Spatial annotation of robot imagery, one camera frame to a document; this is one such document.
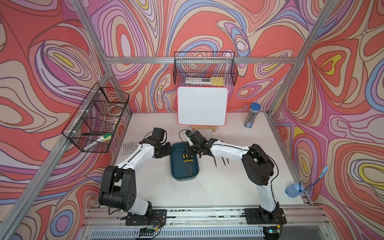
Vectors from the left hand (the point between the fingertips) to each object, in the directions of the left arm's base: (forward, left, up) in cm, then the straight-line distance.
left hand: (171, 151), depth 90 cm
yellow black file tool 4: (-5, -12, -5) cm, 14 cm away
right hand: (0, -10, -3) cm, 11 cm away
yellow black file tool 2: (-3, -27, -7) cm, 29 cm away
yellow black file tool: (-3, -33, -7) cm, 34 cm away
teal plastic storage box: (-10, -5, -7) cm, 13 cm away
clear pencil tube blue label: (+25, -54, +12) cm, 61 cm away
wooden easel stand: (+20, -28, -2) cm, 35 cm away
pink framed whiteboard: (+30, -20, +10) cm, 37 cm away
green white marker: (-4, +30, +21) cm, 37 cm away
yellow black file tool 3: (-3, -10, -6) cm, 12 cm away
